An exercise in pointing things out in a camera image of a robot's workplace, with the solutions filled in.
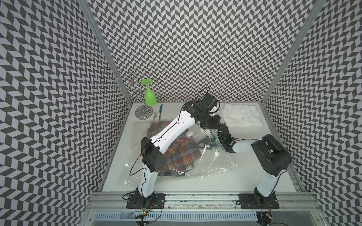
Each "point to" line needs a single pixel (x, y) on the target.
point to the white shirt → (240, 115)
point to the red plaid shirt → (181, 154)
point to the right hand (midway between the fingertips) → (195, 148)
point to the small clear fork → (155, 115)
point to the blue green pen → (160, 111)
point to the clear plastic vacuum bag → (216, 163)
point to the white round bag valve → (189, 133)
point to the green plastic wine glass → (150, 98)
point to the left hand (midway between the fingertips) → (218, 128)
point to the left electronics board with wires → (143, 213)
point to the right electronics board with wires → (265, 218)
